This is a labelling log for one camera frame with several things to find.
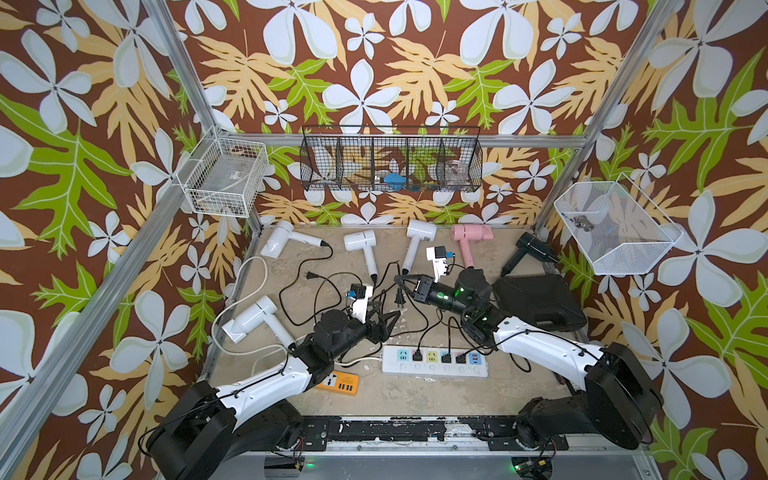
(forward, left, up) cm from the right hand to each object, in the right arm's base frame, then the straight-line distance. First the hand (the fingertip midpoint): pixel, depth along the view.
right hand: (393, 281), depth 72 cm
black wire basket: (+45, 0, +6) cm, 46 cm away
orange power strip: (-17, +15, -24) cm, 33 cm away
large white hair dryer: (+3, +41, -21) cm, 46 cm away
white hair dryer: (+33, +10, -21) cm, 41 cm away
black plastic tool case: (+8, -50, -24) cm, 56 cm away
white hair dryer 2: (+37, -10, -20) cm, 44 cm away
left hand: (-2, 0, -8) cm, 8 cm away
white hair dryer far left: (+36, +42, -22) cm, 59 cm away
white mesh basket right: (+17, -63, +1) cm, 65 cm away
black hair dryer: (+31, -53, -22) cm, 66 cm away
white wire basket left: (+31, +48, +9) cm, 58 cm away
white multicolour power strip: (-11, -12, -24) cm, 29 cm away
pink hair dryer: (+36, -29, -21) cm, 50 cm away
